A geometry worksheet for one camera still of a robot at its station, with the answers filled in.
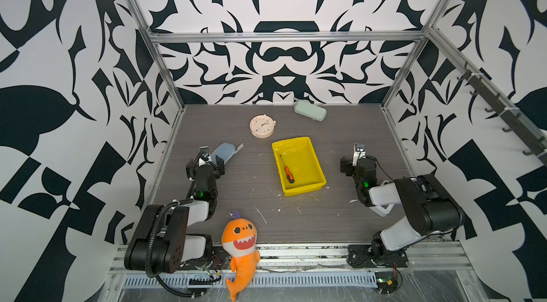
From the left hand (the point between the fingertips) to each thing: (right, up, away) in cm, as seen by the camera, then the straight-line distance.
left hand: (202, 156), depth 87 cm
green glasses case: (+49, +21, +30) cm, 61 cm away
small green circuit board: (+66, -39, -16) cm, 78 cm away
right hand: (+66, 0, +7) cm, 66 cm away
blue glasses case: (+6, +1, +12) cm, 14 cm away
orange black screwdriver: (+35, -9, +6) cm, 37 cm away
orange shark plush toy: (+17, -25, -17) cm, 35 cm away
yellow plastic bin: (+40, -2, +12) cm, 42 cm away
